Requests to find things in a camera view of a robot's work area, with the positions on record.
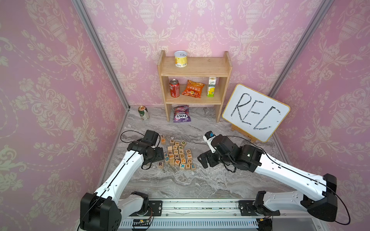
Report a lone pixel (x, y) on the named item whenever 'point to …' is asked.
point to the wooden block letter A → (177, 161)
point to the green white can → (143, 112)
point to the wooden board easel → (244, 134)
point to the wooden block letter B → (163, 141)
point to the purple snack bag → (181, 114)
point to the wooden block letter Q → (166, 160)
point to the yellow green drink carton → (211, 87)
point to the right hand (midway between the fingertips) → (205, 154)
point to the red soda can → (175, 88)
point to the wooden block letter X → (177, 156)
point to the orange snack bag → (193, 89)
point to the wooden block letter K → (182, 165)
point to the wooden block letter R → (161, 165)
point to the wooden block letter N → (172, 142)
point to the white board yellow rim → (255, 114)
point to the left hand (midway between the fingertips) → (158, 157)
